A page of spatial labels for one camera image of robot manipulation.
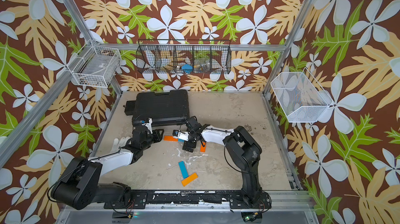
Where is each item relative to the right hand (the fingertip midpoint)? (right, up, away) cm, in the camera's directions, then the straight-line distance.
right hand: (186, 139), depth 95 cm
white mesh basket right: (+62, +24, -15) cm, 68 cm away
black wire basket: (+8, +52, +2) cm, 53 cm away
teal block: (-2, +1, -11) cm, 11 cm away
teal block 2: (0, -15, -11) cm, 18 cm away
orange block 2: (+3, -18, -15) cm, 24 cm away
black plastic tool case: (-18, +19, +10) cm, 27 cm away
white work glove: (-41, -3, -2) cm, 41 cm away
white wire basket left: (-49, +43, -9) cm, 66 cm away
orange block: (+10, -6, -4) cm, 12 cm away
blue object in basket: (+1, +44, 0) cm, 44 cm away
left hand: (-14, +7, -4) cm, 16 cm away
